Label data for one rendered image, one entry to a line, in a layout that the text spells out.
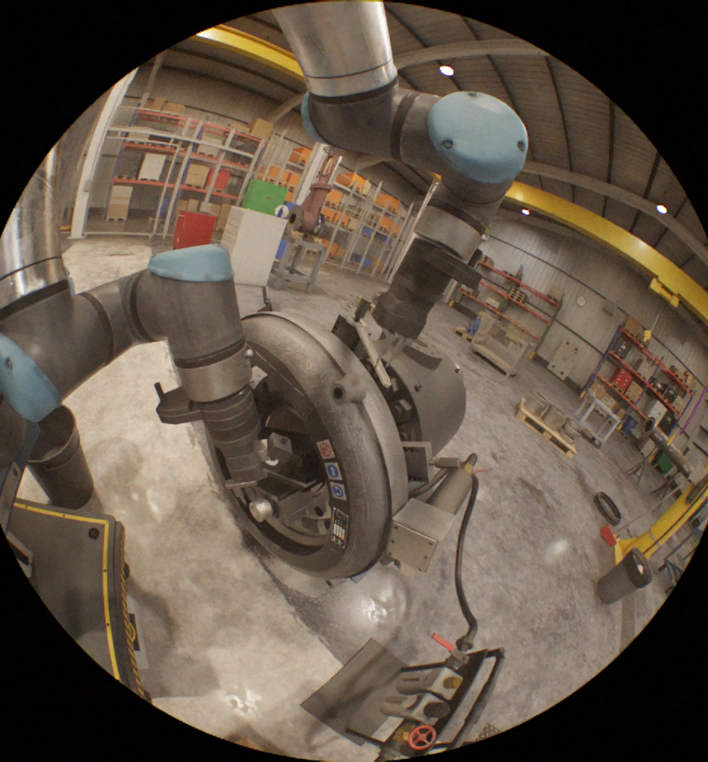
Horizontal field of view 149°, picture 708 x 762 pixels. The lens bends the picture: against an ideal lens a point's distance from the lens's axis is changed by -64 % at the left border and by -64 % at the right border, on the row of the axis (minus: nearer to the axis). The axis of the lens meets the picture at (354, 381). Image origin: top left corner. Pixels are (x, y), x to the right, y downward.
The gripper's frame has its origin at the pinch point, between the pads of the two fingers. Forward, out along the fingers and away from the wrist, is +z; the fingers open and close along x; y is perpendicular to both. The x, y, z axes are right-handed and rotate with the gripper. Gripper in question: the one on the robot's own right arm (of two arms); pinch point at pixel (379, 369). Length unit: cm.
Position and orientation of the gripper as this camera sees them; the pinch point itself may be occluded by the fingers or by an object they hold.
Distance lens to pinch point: 42.4
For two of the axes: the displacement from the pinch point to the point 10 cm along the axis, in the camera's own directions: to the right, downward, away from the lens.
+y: -2.1, -6.1, 7.7
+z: -4.2, 7.6, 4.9
